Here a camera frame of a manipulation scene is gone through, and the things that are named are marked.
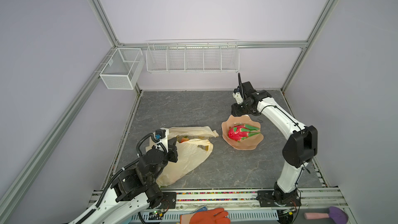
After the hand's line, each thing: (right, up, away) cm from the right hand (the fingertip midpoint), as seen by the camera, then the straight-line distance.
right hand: (236, 112), depth 88 cm
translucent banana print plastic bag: (-23, -14, -20) cm, 34 cm away
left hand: (-31, -12, -20) cm, 39 cm away
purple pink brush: (+41, -46, -19) cm, 64 cm away
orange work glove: (-19, -46, -19) cm, 53 cm away
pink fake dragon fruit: (+1, -12, -2) cm, 12 cm away
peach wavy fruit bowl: (+8, -19, +3) cm, 21 cm away
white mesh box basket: (-73, +28, +13) cm, 79 cm away
